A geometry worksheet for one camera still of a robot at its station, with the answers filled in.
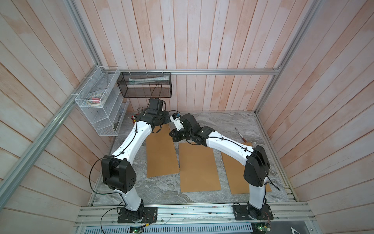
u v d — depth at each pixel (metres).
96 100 0.73
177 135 0.73
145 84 0.90
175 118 0.72
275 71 0.94
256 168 0.47
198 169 0.90
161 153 0.90
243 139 1.04
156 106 0.64
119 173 0.45
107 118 0.78
